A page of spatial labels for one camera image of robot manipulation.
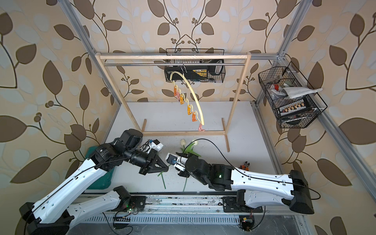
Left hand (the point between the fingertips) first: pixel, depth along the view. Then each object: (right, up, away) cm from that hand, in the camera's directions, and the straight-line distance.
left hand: (166, 170), depth 57 cm
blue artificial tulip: (-7, -15, +25) cm, 30 cm away
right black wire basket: (+57, +43, +28) cm, 77 cm away
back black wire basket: (+25, +48, +35) cm, 65 cm away
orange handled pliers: (+41, -8, +27) cm, 50 cm away
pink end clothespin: (+14, +16, +7) cm, 23 cm away
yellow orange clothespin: (+8, +24, +12) cm, 29 cm away
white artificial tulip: (+5, +2, +38) cm, 38 cm away
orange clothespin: (+11, +21, +12) cm, 27 cm away
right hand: (+3, +3, +11) cm, 12 cm away
